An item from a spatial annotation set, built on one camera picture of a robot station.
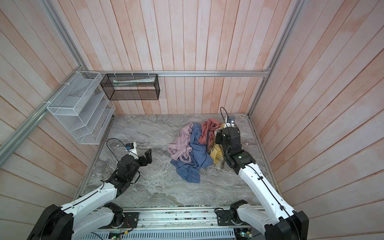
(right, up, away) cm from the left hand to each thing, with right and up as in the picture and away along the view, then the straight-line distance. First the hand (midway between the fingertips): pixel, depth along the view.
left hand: (144, 152), depth 85 cm
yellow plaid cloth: (+40, +2, -10) cm, 41 cm away
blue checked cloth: (+32, -2, -5) cm, 33 cm away
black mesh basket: (-15, +44, +19) cm, 51 cm away
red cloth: (+37, +14, +1) cm, 40 cm away
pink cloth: (+21, +2, +3) cm, 21 cm away
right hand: (+44, +14, -9) cm, 47 cm away
